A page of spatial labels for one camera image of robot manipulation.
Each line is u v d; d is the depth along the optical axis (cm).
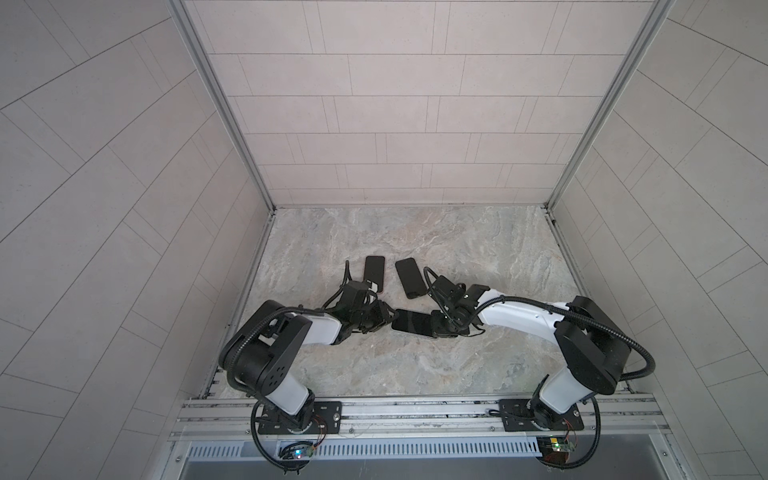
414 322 83
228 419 72
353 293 71
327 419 71
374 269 98
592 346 44
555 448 68
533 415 64
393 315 87
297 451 65
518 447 68
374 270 97
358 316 75
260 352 44
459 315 63
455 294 68
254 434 66
